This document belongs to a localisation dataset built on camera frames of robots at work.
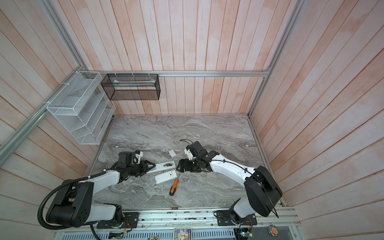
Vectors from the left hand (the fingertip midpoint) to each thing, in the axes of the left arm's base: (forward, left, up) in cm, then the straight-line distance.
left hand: (153, 169), depth 88 cm
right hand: (-2, -18, +5) cm, 19 cm away
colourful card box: (-32, -19, -1) cm, 37 cm away
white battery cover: (+12, -10, -2) cm, 16 cm away
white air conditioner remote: (-3, -9, -2) cm, 10 cm away
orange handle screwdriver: (-10, -13, -1) cm, 17 cm away
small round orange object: (-30, -62, -1) cm, 69 cm away
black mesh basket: (+54, +20, +21) cm, 61 cm away
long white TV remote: (+2, -5, -1) cm, 6 cm away
